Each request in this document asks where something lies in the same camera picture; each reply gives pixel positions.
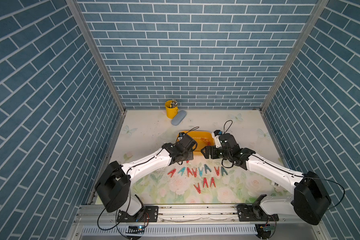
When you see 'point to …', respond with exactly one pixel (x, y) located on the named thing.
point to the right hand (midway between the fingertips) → (208, 150)
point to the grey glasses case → (178, 117)
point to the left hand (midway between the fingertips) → (193, 155)
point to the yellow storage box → (203, 138)
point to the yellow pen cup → (171, 112)
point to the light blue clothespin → (201, 172)
